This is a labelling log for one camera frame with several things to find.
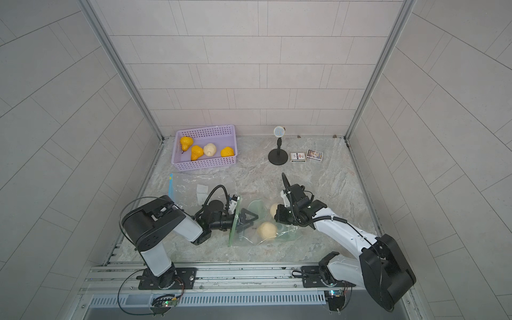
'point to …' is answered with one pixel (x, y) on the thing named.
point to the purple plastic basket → (220, 136)
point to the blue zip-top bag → (188, 190)
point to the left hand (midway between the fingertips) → (257, 223)
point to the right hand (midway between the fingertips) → (274, 217)
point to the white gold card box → (298, 157)
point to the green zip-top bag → (249, 236)
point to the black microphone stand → (278, 156)
